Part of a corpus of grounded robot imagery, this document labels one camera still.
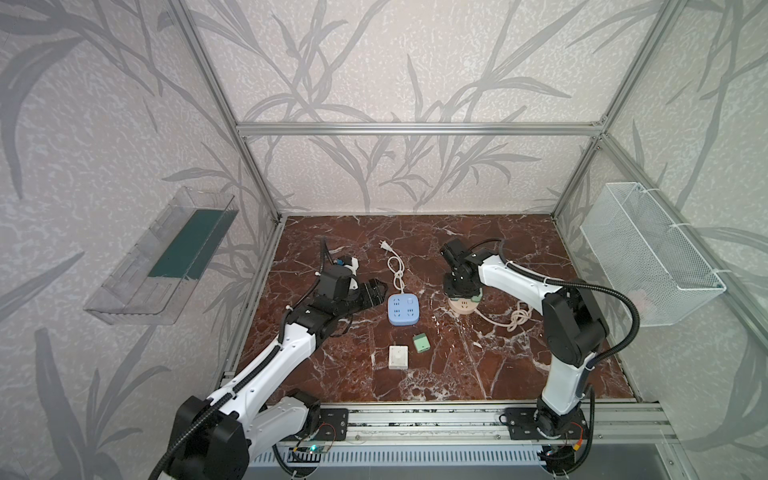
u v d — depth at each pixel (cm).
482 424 75
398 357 82
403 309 91
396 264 105
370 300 71
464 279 69
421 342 86
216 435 38
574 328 49
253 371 45
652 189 77
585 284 50
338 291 62
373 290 72
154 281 66
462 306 92
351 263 75
